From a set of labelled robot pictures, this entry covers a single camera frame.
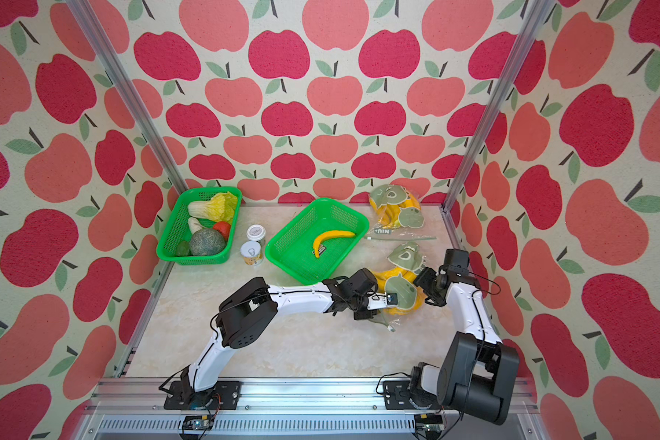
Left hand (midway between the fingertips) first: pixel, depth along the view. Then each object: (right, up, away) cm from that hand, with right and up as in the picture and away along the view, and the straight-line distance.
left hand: (380, 311), depth 88 cm
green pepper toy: (-72, +19, +12) cm, 76 cm away
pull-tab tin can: (-46, +19, +10) cm, 50 cm away
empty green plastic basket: (-31, +19, +17) cm, 40 cm away
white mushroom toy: (-73, +29, +22) cm, 81 cm away
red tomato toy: (-58, +28, +16) cm, 66 cm away
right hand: (+15, +7, -1) cm, 16 cm away
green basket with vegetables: (-78, +27, +19) cm, 84 cm away
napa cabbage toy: (-60, +36, +19) cm, 73 cm away
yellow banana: (-17, +25, +20) cm, 36 cm away
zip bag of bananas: (+11, +34, +20) cm, 41 cm away
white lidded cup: (-44, +26, +15) cm, 54 cm away
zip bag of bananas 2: (+7, +11, 0) cm, 13 cm away
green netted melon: (-61, +22, +7) cm, 65 cm away
